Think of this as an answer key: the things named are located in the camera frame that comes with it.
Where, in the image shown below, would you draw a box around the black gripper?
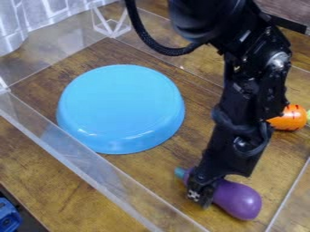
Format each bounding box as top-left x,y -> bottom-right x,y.
194,53 -> 291,181

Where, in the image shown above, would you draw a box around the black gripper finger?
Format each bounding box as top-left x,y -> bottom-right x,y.
187,174 -> 222,208

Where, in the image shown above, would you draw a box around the purple toy eggplant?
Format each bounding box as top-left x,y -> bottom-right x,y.
174,167 -> 263,221

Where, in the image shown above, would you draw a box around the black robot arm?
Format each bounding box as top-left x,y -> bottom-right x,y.
168,0 -> 291,207

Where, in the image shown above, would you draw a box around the blue upside-down tray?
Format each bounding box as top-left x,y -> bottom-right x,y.
56,64 -> 186,154

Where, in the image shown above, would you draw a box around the orange toy carrot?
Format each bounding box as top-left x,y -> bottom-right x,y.
267,104 -> 310,131

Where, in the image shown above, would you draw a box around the blue object at corner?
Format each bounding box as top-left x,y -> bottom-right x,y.
0,198 -> 21,232

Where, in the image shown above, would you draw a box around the white grid curtain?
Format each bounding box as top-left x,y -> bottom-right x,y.
0,0 -> 110,56

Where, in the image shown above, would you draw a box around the black braided cable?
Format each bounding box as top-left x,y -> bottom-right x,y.
123,0 -> 203,57

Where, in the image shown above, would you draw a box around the clear acrylic enclosure wall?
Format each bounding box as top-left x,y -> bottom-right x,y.
0,9 -> 310,232

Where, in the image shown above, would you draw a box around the clear acrylic corner bracket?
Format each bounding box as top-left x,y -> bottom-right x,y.
91,5 -> 131,39

